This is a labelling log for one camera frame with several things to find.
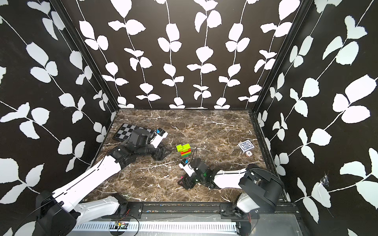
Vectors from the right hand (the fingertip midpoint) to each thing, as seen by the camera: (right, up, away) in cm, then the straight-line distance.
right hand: (181, 178), depth 82 cm
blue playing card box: (+43, +16, +16) cm, 49 cm away
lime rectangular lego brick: (+2, +13, +6) cm, 14 cm away
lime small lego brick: (-1, +17, +1) cm, 17 cm away
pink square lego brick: (0, 0, +1) cm, 2 cm away
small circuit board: (-30, -19, -11) cm, 37 cm away
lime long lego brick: (+3, +18, +3) cm, 18 cm away
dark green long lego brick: (+2, +11, +8) cm, 14 cm away
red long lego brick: (+1, +14, +4) cm, 15 cm away
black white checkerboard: (-42, +26, +22) cm, 54 cm away
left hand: (-6, +20, -6) cm, 22 cm away
